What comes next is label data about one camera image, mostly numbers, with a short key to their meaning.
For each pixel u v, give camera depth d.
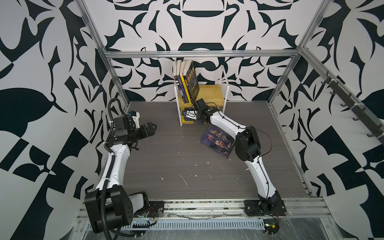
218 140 0.97
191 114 0.89
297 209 0.76
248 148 0.60
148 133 0.73
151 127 0.74
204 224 0.71
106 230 0.35
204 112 0.78
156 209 0.74
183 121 1.02
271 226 0.71
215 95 1.08
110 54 0.92
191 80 0.85
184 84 0.81
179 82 0.79
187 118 0.92
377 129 0.50
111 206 0.40
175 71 0.78
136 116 0.74
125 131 0.62
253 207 0.74
